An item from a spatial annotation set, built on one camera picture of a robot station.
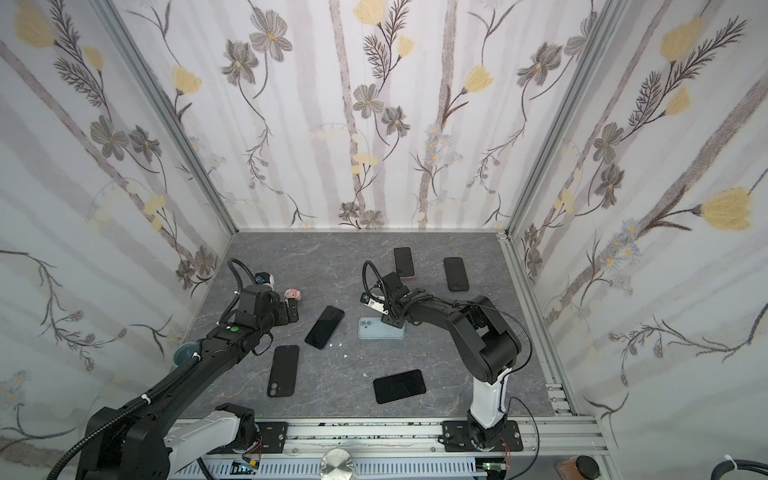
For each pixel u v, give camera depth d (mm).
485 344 493
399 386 805
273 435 736
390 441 746
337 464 583
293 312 790
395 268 1075
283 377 841
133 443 395
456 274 1082
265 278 757
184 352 826
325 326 935
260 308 662
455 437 734
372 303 860
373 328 936
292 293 979
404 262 1133
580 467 626
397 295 758
